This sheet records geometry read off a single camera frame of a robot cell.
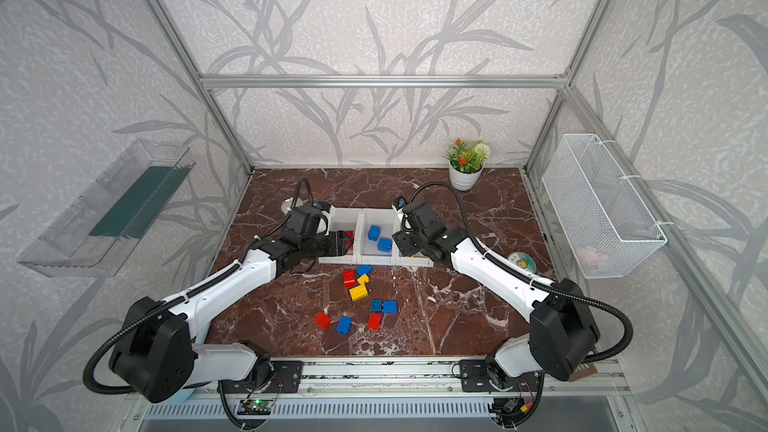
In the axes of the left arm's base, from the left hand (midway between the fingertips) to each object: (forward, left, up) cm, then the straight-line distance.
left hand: (349, 231), depth 85 cm
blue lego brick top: (-6, -4, -13) cm, 14 cm away
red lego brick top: (-9, +1, -13) cm, 16 cm away
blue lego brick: (+3, -10, -13) cm, 16 cm away
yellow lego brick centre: (-13, -2, -13) cm, 18 cm away
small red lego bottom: (-21, -8, -14) cm, 26 cm away
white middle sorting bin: (+1, -4, -14) cm, 14 cm away
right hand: (+3, -17, +2) cm, 17 cm away
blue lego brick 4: (-22, 0, -13) cm, 26 cm away
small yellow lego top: (-9, -4, -13) cm, 16 cm away
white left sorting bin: (+11, +4, -11) cm, 16 cm away
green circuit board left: (-40, +20, -15) cm, 47 cm away
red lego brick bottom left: (-20, +7, -14) cm, 26 cm away
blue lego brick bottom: (+8, -6, -13) cm, 16 cm away
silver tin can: (+18, +26, -11) cm, 33 cm away
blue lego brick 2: (-17, -8, -13) cm, 22 cm away
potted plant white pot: (+26, -37, -7) cm, 45 cm away
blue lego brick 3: (-17, -12, -14) cm, 25 cm away
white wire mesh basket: (-8, -57, +22) cm, 62 cm away
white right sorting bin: (-3, -19, -11) cm, 22 cm away
